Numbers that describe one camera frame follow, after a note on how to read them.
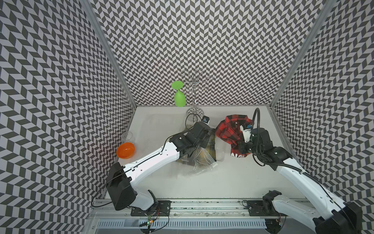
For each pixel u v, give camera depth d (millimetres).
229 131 772
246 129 676
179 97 933
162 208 720
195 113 1277
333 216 381
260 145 566
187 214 718
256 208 737
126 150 894
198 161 768
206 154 755
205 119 654
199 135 557
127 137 969
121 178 386
